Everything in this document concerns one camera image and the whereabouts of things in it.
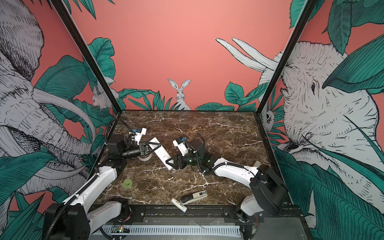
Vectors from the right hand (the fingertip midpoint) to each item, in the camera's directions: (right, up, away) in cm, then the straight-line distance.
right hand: (167, 160), depth 73 cm
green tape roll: (-25, -16, +10) cm, 32 cm away
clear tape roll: (-18, -4, +20) cm, 27 cm away
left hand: (-4, +7, -1) cm, 8 cm away
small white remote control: (+5, -24, +3) cm, 25 cm away
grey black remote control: (+10, -20, +2) cm, 23 cm away
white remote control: (-3, +3, 0) cm, 4 cm away
